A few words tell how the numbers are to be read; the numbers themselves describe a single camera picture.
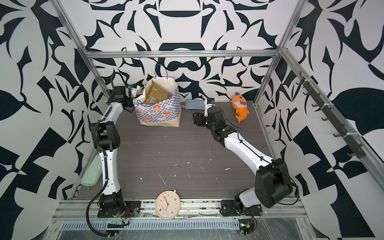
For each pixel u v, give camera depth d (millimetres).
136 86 966
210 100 714
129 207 738
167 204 738
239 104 1108
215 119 615
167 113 913
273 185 424
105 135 653
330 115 550
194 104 1161
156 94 956
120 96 870
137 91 955
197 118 734
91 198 661
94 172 833
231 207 744
